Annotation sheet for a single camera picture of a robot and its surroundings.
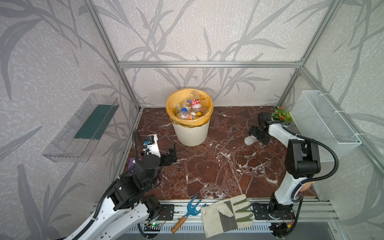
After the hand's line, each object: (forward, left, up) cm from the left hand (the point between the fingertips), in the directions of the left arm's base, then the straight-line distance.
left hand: (168, 145), depth 66 cm
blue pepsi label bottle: (+31, -7, -4) cm, 32 cm away
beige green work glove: (-23, -30, -26) cm, 46 cm away
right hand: (+22, -51, -22) cm, 60 cm away
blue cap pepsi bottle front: (+24, -5, -6) cm, 25 cm away
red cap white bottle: (+17, -47, -22) cm, 55 cm away
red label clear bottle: (+28, -12, 0) cm, 30 cm away
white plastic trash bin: (+15, -10, -14) cm, 22 cm away
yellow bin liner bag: (+36, 0, -2) cm, 36 cm away
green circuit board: (-28, +9, -31) cm, 42 cm away
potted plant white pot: (+29, -67, -11) cm, 74 cm away
